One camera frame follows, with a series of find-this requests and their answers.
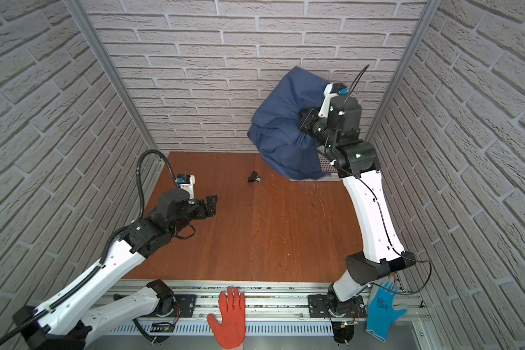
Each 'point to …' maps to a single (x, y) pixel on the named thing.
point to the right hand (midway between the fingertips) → (302, 108)
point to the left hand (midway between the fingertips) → (207, 195)
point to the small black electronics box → (162, 327)
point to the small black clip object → (254, 177)
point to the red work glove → (232, 308)
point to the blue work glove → (381, 313)
